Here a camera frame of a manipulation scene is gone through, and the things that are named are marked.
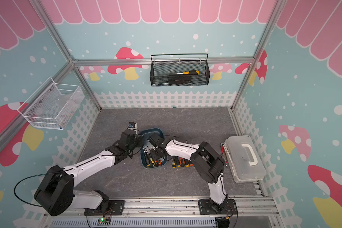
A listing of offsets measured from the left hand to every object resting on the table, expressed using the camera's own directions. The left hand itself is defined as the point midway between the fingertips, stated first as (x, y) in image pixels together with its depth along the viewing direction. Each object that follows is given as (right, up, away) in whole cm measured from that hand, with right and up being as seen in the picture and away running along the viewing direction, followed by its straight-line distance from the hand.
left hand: (141, 137), depth 88 cm
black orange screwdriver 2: (+12, -16, +1) cm, 20 cm away
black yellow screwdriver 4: (+3, -12, +1) cm, 12 cm away
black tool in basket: (+23, +36, -1) cm, 43 cm away
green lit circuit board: (-16, -42, -15) cm, 47 cm away
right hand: (+9, -11, +2) cm, 14 cm away
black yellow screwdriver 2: (+28, -15, +1) cm, 32 cm away
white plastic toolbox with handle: (+60, -13, -11) cm, 62 cm away
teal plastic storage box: (+3, -6, +3) cm, 8 cm away
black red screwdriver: (+26, -15, -1) cm, 30 cm away
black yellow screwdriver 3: (+7, -15, 0) cm, 17 cm away
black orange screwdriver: (+31, -16, -1) cm, 35 cm away
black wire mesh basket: (+11, +45, +9) cm, 48 cm away
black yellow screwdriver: (+21, -15, +1) cm, 26 cm away
